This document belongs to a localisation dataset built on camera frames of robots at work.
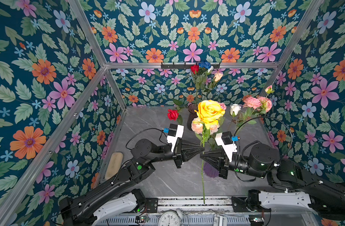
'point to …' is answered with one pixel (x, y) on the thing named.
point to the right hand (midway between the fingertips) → (204, 150)
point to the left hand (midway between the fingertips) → (201, 151)
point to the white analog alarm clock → (169, 218)
